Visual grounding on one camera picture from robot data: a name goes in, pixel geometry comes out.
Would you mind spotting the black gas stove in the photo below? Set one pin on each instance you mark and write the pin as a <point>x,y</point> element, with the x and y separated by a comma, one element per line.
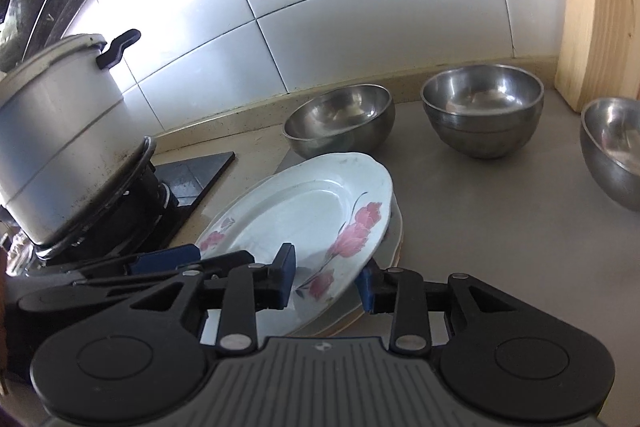
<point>180,182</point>

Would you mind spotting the white plate with pink flowers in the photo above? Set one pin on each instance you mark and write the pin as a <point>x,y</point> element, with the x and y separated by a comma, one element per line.
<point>336,316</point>
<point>300,217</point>

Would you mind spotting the wooden knife block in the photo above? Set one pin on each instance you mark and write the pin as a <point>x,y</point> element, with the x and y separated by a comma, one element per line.
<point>600,17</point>

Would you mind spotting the aluminium steamer pot with lid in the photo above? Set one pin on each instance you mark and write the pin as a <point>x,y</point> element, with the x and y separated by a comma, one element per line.
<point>60,132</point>

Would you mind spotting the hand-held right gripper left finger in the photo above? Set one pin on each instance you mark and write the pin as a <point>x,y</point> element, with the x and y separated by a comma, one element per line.
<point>287,269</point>

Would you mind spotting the stainless steel bowl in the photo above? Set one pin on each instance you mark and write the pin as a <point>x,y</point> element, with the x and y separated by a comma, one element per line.
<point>482,112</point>
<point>340,127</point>
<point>617,152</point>

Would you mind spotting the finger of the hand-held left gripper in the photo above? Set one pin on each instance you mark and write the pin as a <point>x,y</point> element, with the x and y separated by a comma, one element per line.
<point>165,259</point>

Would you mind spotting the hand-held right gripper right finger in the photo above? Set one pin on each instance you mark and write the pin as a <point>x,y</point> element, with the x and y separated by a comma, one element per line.
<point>366,293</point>

